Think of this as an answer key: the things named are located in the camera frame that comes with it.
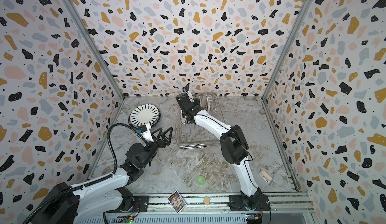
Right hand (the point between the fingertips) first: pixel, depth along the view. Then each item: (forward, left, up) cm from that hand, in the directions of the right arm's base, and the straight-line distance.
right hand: (190, 97), depth 91 cm
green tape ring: (-41, -8, -22) cm, 47 cm away
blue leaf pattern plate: (+2, +34, -19) cm, 39 cm away
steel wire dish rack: (-14, +1, -22) cm, 26 cm away
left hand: (-23, +10, +2) cm, 25 cm away
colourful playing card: (-52, +4, -19) cm, 56 cm away
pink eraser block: (-40, -42, -19) cm, 61 cm away
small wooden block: (-51, -10, -21) cm, 56 cm away
